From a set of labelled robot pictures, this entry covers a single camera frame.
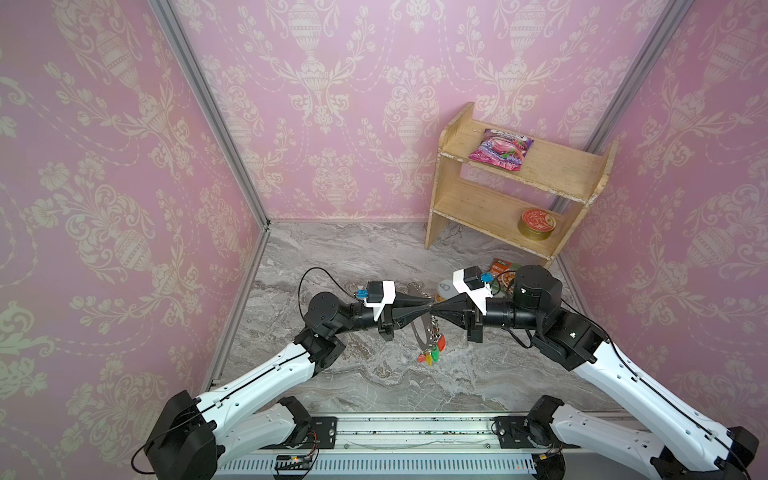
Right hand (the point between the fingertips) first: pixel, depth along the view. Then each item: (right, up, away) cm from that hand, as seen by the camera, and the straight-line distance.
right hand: (434, 308), depth 60 cm
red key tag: (+1, -6, -2) cm, 7 cm away
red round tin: (+33, +19, +26) cm, 46 cm away
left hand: (-2, 0, -3) cm, 3 cm away
